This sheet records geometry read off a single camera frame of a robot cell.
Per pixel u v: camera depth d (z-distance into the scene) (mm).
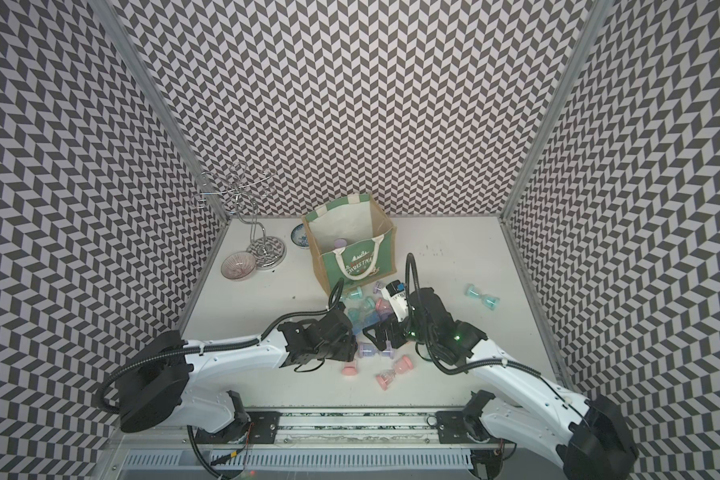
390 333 656
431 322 575
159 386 411
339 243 996
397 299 688
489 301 929
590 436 392
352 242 1040
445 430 735
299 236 1092
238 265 1019
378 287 945
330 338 640
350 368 804
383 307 927
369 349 826
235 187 842
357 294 927
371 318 893
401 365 814
